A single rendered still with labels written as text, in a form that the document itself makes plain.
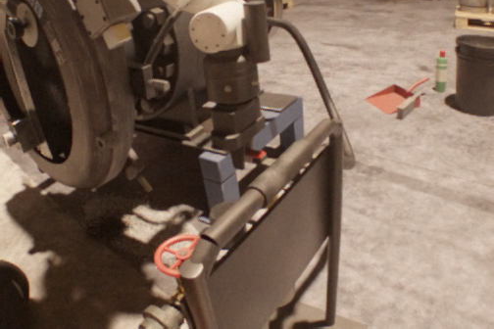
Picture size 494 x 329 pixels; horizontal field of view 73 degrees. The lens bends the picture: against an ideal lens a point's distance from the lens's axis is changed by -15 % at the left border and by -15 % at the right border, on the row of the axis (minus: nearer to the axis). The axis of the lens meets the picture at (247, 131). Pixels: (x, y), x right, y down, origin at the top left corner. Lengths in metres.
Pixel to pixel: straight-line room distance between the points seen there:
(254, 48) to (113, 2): 0.32
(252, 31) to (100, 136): 0.47
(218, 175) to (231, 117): 0.58
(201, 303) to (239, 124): 0.33
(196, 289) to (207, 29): 0.36
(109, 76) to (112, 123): 0.12
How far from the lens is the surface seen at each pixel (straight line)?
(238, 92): 0.61
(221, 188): 1.21
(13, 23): 0.97
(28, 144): 1.18
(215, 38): 0.57
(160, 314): 0.47
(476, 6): 4.59
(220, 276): 0.45
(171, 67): 1.15
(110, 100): 0.87
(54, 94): 1.13
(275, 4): 1.70
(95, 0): 0.78
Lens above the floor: 0.81
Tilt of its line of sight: 26 degrees down
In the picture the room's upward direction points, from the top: 7 degrees counter-clockwise
